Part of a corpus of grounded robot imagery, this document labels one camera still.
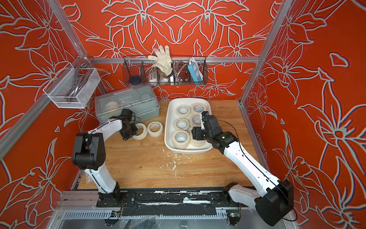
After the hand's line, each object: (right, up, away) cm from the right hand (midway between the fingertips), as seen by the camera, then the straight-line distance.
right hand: (193, 130), depth 77 cm
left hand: (-40, -4, +19) cm, 44 cm away
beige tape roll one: (-27, -2, +26) cm, 37 cm away
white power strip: (-26, +34, +17) cm, 46 cm away
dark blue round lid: (-39, +33, +19) cm, 55 cm away
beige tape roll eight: (-7, -9, +18) cm, 21 cm away
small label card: (-60, -28, +2) cm, 66 cm away
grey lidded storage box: (-33, +18, +16) cm, 41 cm away
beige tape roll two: (+4, -11, +15) cm, 19 cm away
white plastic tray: (-15, +7, +30) cm, 34 cm away
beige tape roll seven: (-33, -3, +16) cm, 37 cm away
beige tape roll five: (-6, +11, +33) cm, 36 cm away
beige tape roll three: (-7, +2, +27) cm, 28 cm away
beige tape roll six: (+6, +14, +33) cm, 36 cm away
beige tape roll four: (+4, +4, +28) cm, 29 cm away
